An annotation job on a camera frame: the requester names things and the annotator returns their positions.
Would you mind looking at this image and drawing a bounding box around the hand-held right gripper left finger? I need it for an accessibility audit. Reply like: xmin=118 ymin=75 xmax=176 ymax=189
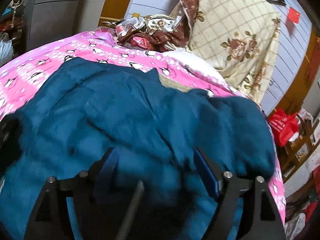
xmin=24 ymin=148 xmax=119 ymax=240

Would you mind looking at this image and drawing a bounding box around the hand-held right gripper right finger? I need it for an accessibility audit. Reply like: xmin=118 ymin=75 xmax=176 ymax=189
xmin=194 ymin=149 xmax=287 ymax=240

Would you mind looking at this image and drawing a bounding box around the blue puffer jacket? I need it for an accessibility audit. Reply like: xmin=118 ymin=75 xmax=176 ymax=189
xmin=0 ymin=57 xmax=277 ymax=240

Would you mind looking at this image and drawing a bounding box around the pink penguin blanket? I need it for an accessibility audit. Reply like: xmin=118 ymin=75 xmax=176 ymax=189
xmin=0 ymin=30 xmax=287 ymax=225

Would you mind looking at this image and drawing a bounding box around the red shopping bag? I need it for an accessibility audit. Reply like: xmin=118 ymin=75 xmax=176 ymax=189
xmin=269 ymin=109 xmax=299 ymax=147

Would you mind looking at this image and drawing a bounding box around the wooden chair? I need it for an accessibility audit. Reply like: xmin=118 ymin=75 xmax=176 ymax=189
xmin=280 ymin=115 xmax=320 ymax=178

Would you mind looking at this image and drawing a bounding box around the white pillow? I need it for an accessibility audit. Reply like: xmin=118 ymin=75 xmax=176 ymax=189
xmin=162 ymin=50 xmax=225 ymax=85

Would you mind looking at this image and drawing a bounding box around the red shiny packet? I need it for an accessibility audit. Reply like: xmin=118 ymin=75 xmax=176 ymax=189
xmin=130 ymin=36 xmax=150 ymax=49

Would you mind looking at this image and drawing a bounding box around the grey refrigerator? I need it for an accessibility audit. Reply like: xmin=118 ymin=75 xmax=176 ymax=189
xmin=24 ymin=0 xmax=118 ymax=52

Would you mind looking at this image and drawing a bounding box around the clear plastic bag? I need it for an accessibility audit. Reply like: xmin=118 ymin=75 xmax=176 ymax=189
xmin=115 ymin=17 xmax=148 ymax=48

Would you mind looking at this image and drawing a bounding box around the cream floral quilt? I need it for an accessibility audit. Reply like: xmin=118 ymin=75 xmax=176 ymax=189
xmin=145 ymin=0 xmax=282 ymax=104

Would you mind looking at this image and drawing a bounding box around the brown floral cloth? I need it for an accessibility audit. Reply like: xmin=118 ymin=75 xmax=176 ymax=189
xmin=117 ymin=0 xmax=200 ymax=53

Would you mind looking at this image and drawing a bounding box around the white slatted headboard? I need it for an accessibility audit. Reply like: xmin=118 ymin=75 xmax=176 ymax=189
xmin=100 ymin=0 xmax=320 ymax=120

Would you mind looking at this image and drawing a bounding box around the small red flag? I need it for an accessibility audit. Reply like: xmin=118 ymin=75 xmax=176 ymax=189
xmin=287 ymin=7 xmax=302 ymax=24

